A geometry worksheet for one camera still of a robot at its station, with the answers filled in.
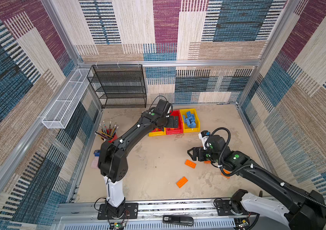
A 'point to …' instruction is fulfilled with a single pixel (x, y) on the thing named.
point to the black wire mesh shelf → (119, 86)
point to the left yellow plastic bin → (158, 133)
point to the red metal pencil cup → (110, 135)
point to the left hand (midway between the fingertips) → (172, 122)
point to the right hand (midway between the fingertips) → (195, 153)
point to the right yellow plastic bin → (190, 120)
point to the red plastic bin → (179, 130)
